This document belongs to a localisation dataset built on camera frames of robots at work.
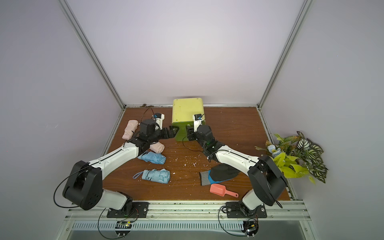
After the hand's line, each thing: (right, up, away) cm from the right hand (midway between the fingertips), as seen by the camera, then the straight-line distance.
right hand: (190, 122), depth 82 cm
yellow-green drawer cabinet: (-5, +7, +7) cm, 11 cm away
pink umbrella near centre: (-21, -16, +10) cm, 28 cm away
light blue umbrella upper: (-24, -20, +5) cm, 32 cm away
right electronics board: (+30, -50, -12) cm, 59 cm away
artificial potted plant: (+50, -15, -15) cm, 54 cm away
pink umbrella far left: (-43, -4, +22) cm, 49 cm away
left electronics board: (-32, -52, -11) cm, 62 cm away
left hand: (-9, -3, +3) cm, 10 cm away
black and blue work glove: (+17, -29, +2) cm, 34 cm away
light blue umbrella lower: (-15, -29, -2) cm, 33 cm away
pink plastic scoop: (+17, -37, -4) cm, 40 cm away
